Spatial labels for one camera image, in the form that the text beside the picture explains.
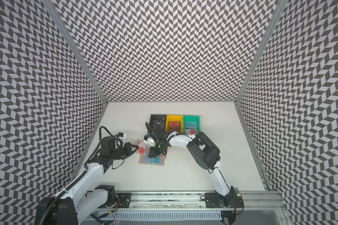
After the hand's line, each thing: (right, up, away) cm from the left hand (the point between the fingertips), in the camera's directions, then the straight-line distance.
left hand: (138, 148), depth 83 cm
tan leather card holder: (+3, -6, -1) cm, 7 cm away
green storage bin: (+34, +17, +18) cm, 43 cm away
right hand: (+7, -7, +4) cm, 11 cm away
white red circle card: (+2, -1, +1) cm, 2 cm away
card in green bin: (+33, +11, +16) cm, 38 cm away
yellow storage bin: (+21, +18, +16) cm, 32 cm away
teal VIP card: (+10, -8, +3) cm, 14 cm away
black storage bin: (+9, +14, +20) cm, 26 cm away
